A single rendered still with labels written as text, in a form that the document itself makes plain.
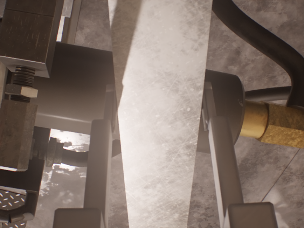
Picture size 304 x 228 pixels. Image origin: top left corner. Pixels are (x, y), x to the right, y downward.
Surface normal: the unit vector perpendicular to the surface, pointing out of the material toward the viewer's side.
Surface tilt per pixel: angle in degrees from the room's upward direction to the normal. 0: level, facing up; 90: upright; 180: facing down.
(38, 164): 90
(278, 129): 0
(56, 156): 27
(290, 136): 0
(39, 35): 41
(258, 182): 0
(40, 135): 90
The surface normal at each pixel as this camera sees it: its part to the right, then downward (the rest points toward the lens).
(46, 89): 0.14, 0.21
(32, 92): 0.69, 0.07
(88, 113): 0.07, 0.50
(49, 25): 0.18, -0.03
